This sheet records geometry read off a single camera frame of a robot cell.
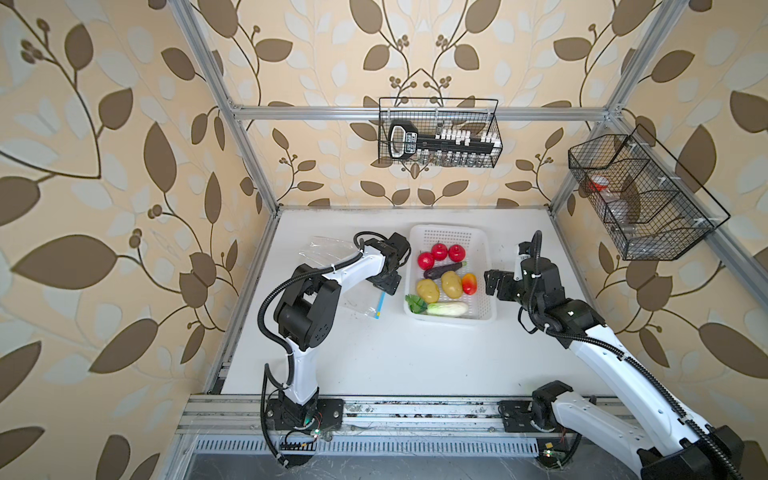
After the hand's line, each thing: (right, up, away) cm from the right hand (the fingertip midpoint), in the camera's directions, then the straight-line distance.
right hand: (503, 278), depth 78 cm
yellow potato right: (-11, -4, +15) cm, 19 cm away
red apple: (-19, +3, +21) cm, 28 cm away
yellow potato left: (-19, -5, +13) cm, 23 cm away
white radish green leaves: (-15, -10, +9) cm, 20 cm away
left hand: (-34, -2, +16) cm, 38 cm away
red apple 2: (-14, +6, +24) cm, 28 cm away
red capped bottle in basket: (+27, +26, +2) cm, 37 cm away
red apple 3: (-7, +6, +23) cm, 25 cm away
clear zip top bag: (-39, -8, +18) cm, 44 cm away
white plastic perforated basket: (-1, +10, +24) cm, 26 cm away
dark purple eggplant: (-16, -1, +19) cm, 25 cm away
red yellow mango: (-5, -4, +16) cm, 17 cm away
